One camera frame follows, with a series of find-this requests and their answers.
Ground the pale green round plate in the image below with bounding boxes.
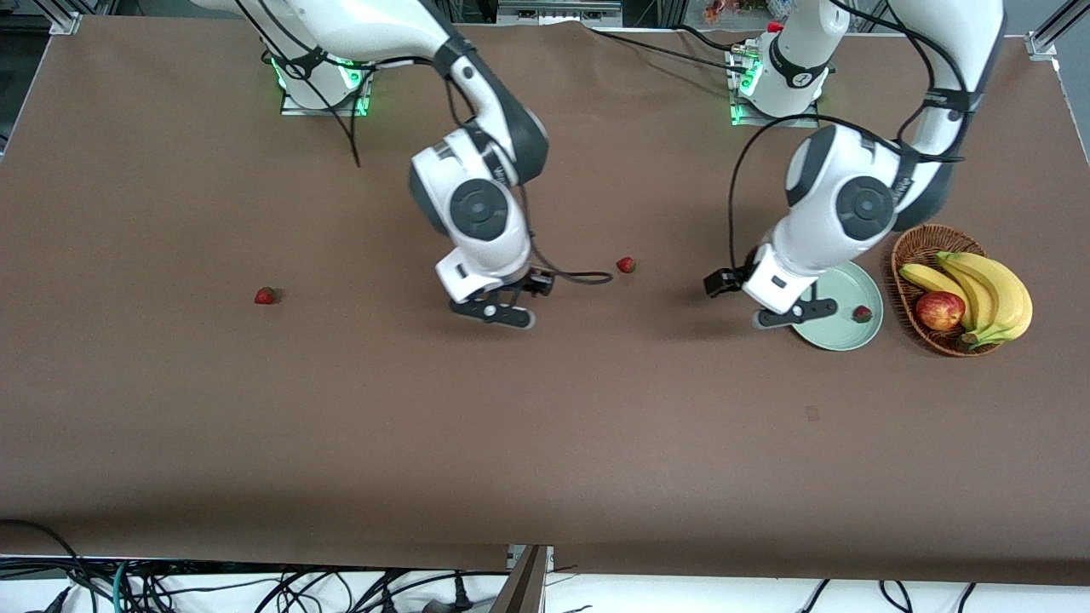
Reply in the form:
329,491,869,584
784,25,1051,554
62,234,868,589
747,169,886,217
790,260,885,352

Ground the brown table cover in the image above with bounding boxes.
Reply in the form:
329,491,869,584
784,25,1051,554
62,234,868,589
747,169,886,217
0,15,1090,587

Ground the brown wicker basket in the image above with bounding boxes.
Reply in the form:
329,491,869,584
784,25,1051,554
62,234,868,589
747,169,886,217
891,224,1014,358

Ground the red apple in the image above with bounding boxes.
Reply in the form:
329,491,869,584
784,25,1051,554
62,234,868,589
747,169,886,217
915,290,967,332

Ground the yellow banana bunch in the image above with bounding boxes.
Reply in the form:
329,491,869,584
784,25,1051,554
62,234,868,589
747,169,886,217
899,250,1034,350

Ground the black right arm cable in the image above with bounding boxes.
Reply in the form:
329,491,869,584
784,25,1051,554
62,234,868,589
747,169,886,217
234,0,616,286

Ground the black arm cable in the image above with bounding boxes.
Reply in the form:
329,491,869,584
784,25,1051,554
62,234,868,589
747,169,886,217
234,0,616,286
726,0,972,273

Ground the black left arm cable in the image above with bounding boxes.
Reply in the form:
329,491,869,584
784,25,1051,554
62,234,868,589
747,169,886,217
726,0,972,273

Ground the metal frame rail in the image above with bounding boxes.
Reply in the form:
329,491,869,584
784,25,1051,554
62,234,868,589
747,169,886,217
496,0,624,26

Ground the aluminium table frame post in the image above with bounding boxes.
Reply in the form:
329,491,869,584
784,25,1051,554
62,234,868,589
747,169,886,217
490,543,556,613

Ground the black plug cable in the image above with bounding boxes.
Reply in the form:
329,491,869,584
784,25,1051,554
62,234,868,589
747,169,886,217
422,572,478,613

